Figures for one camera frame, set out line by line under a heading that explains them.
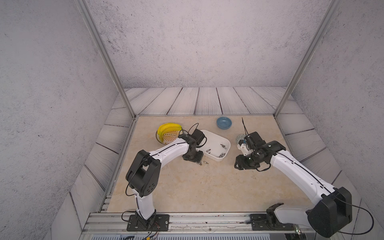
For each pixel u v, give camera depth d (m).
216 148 1.02
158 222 0.73
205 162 0.94
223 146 1.02
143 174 0.48
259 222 0.73
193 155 0.76
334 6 0.70
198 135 0.73
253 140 0.63
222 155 0.96
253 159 0.65
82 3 0.69
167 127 1.06
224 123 1.12
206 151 0.99
